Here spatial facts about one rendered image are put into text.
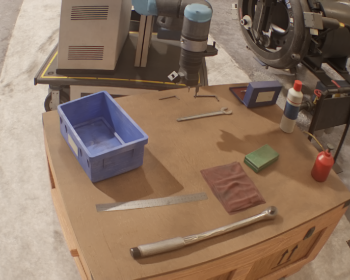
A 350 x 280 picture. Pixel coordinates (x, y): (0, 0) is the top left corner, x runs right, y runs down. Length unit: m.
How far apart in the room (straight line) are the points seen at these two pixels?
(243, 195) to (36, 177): 1.07
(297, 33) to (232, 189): 1.30
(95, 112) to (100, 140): 0.12
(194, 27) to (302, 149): 0.63
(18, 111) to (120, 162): 1.33
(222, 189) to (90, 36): 1.08
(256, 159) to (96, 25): 1.03
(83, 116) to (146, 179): 0.34
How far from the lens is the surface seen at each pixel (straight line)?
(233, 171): 1.34
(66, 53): 2.06
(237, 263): 1.21
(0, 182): 1.98
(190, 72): 1.37
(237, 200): 1.24
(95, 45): 2.01
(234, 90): 1.76
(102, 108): 1.46
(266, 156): 1.41
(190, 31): 1.30
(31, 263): 1.63
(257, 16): 2.62
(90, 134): 1.42
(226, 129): 1.52
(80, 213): 1.16
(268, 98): 1.69
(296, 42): 2.35
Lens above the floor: 1.35
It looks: 39 degrees down
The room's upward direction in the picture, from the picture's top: 9 degrees clockwise
